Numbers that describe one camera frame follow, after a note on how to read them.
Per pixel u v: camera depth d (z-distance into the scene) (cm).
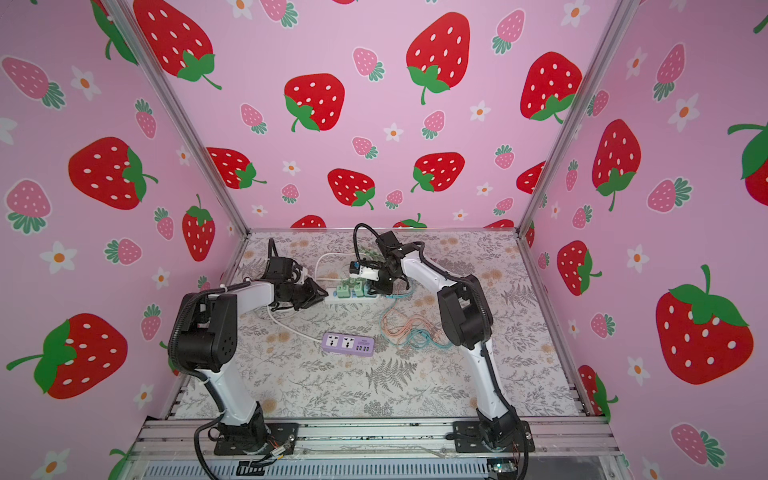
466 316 58
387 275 85
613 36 72
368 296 97
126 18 69
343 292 96
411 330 93
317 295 91
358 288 95
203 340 51
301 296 87
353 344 88
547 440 76
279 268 82
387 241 82
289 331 93
